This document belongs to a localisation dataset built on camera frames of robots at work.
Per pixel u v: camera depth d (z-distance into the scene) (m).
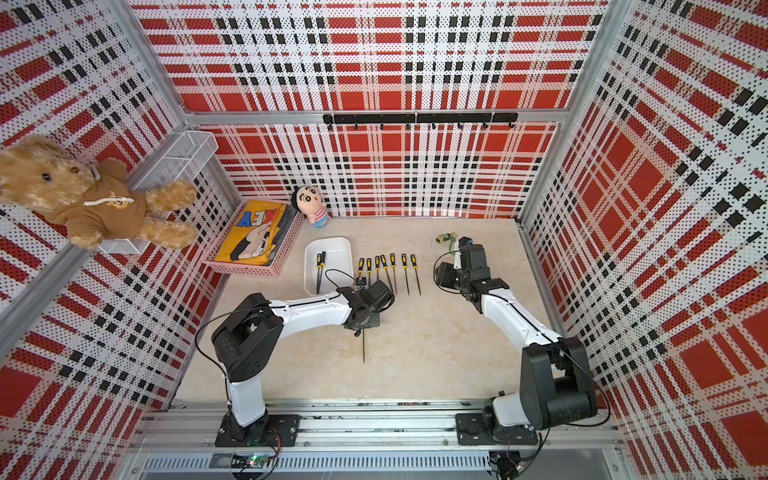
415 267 1.07
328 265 1.10
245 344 0.48
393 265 1.08
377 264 1.08
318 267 1.06
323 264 1.07
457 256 0.80
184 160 0.87
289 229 1.08
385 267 1.07
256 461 0.69
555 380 0.43
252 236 1.08
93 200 0.55
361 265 1.07
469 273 0.68
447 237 1.15
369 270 1.06
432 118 0.89
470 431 0.72
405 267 1.07
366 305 0.69
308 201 1.08
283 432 0.74
